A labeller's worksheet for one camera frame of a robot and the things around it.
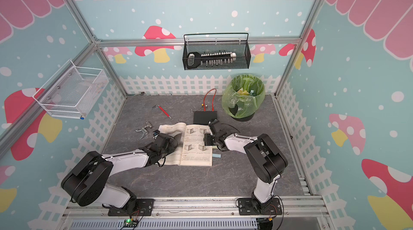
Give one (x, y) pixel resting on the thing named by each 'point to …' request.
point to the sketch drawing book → (190, 150)
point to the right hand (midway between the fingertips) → (207, 138)
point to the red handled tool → (163, 110)
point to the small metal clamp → (144, 131)
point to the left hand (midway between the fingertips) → (172, 148)
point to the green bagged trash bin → (243, 96)
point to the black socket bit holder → (194, 59)
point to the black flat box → (204, 117)
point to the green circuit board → (130, 222)
